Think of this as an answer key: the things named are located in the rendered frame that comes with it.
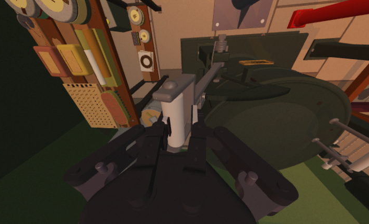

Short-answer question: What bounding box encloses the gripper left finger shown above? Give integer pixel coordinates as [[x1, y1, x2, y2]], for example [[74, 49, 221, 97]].
[[63, 115, 172, 200]]

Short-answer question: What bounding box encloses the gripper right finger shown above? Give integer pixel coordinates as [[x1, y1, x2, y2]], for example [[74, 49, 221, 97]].
[[183, 105, 300, 218]]

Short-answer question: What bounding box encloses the grey lever with white grip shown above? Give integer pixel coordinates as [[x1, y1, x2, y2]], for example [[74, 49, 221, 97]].
[[153, 61, 226, 150]]

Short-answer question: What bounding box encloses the dark green round lid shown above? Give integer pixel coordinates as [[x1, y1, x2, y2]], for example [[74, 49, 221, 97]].
[[204, 66, 353, 171]]

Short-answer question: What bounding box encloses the yellow faced grey pulley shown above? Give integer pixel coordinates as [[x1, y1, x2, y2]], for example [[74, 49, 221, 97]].
[[139, 104, 164, 129]]

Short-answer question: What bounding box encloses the dark green extractor body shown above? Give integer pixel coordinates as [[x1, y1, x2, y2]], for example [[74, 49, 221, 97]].
[[180, 32, 310, 103]]

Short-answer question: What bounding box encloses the grey spring pin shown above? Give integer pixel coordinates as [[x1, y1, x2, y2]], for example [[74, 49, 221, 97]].
[[213, 33, 229, 55]]

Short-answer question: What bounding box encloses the orange green brush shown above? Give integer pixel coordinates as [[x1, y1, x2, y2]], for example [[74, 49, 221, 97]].
[[100, 89, 131, 127]]

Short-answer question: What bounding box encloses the tan perforated board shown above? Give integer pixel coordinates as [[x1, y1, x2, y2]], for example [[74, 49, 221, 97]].
[[62, 83, 119, 129]]

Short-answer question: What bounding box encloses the brown shelf unit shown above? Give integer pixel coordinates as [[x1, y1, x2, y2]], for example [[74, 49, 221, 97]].
[[16, 0, 142, 130]]

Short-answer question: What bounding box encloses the olive green box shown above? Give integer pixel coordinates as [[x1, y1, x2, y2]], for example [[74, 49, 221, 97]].
[[93, 28, 123, 88]]

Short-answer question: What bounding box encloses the grey rod with round end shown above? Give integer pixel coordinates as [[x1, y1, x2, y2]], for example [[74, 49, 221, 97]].
[[311, 138, 359, 171], [329, 117, 369, 150]]

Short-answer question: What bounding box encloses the white roll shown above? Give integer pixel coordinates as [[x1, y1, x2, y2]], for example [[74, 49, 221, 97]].
[[83, 49, 108, 86]]

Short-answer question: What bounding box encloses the brown narrow board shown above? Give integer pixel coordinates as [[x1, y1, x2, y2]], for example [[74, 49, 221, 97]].
[[126, 4, 160, 82]]

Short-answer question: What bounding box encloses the brass name plate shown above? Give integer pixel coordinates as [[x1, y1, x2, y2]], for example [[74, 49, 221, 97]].
[[238, 59, 275, 66]]

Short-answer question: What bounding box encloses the yellow sanding pad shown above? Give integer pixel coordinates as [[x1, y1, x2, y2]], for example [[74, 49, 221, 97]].
[[56, 43, 95, 77]]

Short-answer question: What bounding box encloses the tan slatted board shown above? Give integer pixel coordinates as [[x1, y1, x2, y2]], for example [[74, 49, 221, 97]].
[[326, 130, 369, 183]]

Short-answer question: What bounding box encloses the orange roll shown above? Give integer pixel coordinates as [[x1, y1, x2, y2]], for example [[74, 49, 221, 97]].
[[82, 28, 112, 79]]

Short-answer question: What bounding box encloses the orange sanding pad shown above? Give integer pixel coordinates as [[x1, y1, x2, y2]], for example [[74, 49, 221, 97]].
[[33, 45, 72, 78]]

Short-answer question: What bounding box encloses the white cylinder grip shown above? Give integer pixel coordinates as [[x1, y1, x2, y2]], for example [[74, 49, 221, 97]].
[[348, 148, 369, 173]]

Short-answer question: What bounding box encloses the dark square pad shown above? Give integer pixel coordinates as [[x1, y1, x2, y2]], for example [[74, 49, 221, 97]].
[[131, 31, 142, 47]]

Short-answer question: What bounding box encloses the small yellow grey disc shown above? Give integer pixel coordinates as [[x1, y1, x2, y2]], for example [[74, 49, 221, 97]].
[[138, 29, 152, 44]]

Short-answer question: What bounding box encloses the dark green box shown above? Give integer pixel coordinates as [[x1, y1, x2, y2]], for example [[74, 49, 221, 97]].
[[102, 0, 133, 32]]

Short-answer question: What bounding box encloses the orange brown beam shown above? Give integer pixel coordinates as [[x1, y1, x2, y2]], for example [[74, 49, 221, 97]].
[[344, 60, 369, 102]]

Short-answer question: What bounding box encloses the dark green bar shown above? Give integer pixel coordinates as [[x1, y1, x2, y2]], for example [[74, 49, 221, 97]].
[[303, 41, 369, 62]]

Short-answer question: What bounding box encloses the large yellow grey wheel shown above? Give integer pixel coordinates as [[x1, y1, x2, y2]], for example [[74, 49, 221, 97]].
[[33, 0, 93, 25]]

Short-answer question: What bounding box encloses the dark grey disc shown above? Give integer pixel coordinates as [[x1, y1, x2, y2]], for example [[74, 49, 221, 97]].
[[16, 13, 36, 30]]

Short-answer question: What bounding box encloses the small yellow grey wheel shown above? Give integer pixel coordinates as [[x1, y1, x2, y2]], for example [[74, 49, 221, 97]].
[[4, 0, 43, 18]]

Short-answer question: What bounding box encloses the red pipe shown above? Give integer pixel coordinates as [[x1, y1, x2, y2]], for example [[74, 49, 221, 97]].
[[286, 0, 369, 29]]

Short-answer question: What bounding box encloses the white card with brown ring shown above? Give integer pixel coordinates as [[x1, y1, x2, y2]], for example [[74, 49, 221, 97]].
[[137, 50, 155, 72]]

